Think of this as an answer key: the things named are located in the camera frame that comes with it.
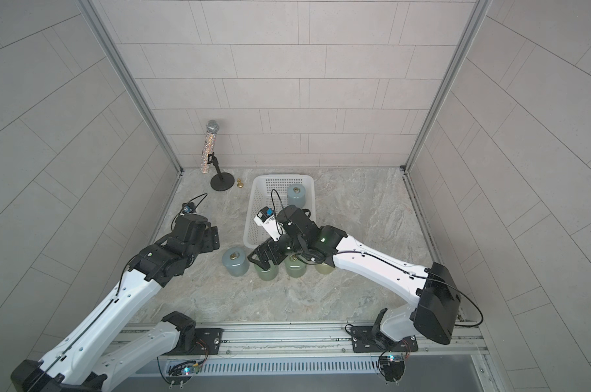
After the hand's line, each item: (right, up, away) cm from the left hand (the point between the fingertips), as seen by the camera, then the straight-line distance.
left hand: (210, 230), depth 77 cm
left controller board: (-3, -37, -12) cm, 39 cm away
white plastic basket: (+12, +12, +24) cm, 30 cm away
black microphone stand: (-8, +16, +34) cm, 39 cm away
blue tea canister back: (+26, +10, +20) cm, 35 cm away
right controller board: (+55, -38, -9) cm, 67 cm away
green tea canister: (+18, -15, +2) cm, 23 cm away
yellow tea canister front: (+37, -14, +7) cm, 40 cm away
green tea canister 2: (+27, -12, +2) cm, 30 cm away
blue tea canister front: (+7, -11, +3) cm, 14 cm away
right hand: (+18, -5, -8) cm, 20 cm away
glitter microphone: (-5, +36, +14) cm, 39 cm away
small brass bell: (0, +15, +32) cm, 35 cm away
